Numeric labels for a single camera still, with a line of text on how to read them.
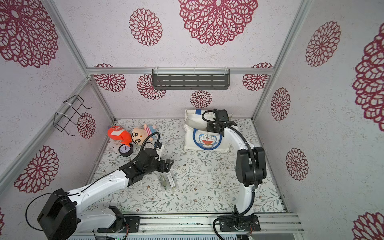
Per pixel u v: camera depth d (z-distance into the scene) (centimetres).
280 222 76
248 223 68
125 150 99
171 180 87
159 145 73
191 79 96
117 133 102
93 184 49
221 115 76
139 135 100
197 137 92
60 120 72
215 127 83
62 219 40
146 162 62
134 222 74
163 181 87
